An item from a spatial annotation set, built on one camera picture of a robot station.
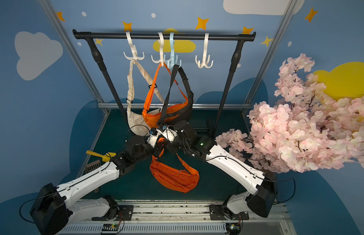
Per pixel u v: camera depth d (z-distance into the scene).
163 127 0.59
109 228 0.73
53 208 0.39
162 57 0.59
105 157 0.94
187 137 0.52
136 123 0.82
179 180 0.84
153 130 0.65
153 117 0.78
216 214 0.75
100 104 1.15
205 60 0.59
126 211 0.75
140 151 0.62
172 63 0.59
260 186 0.40
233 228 0.73
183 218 0.73
